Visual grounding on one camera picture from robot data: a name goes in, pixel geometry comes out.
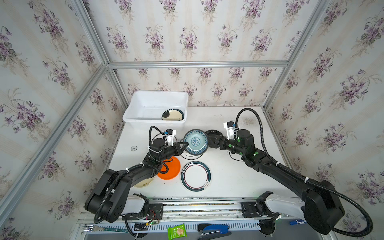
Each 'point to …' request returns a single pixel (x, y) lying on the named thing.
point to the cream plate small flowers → (144, 182)
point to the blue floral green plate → (198, 141)
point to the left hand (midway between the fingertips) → (188, 142)
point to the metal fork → (92, 228)
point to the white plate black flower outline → (185, 155)
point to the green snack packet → (176, 231)
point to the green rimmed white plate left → (196, 176)
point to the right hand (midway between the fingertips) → (210, 139)
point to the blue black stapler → (212, 231)
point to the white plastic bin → (148, 106)
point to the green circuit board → (116, 229)
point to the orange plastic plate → (174, 169)
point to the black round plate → (213, 134)
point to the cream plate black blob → (172, 115)
